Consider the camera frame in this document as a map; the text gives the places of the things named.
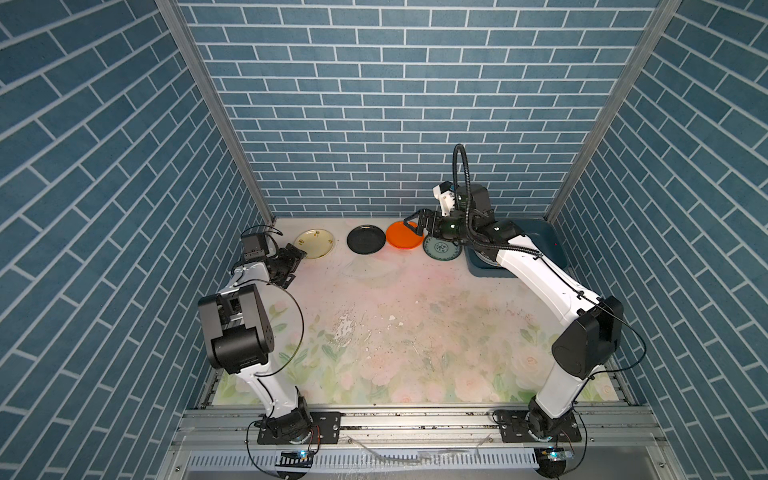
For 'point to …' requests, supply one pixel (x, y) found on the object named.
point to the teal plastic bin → (542, 233)
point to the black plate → (366, 239)
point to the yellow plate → (316, 243)
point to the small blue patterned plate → (440, 249)
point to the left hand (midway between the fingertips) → (301, 257)
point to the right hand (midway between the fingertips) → (413, 220)
